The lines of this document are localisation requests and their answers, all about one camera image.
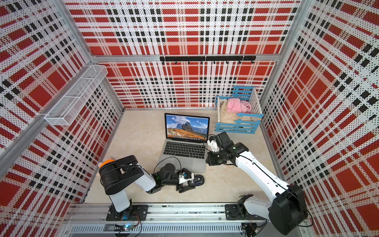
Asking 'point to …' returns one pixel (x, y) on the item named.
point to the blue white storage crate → (248, 94)
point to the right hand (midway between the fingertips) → (209, 161)
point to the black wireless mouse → (199, 180)
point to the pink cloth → (236, 105)
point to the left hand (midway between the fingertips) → (194, 178)
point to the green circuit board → (128, 227)
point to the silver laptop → (185, 145)
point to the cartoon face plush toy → (106, 162)
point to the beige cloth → (227, 117)
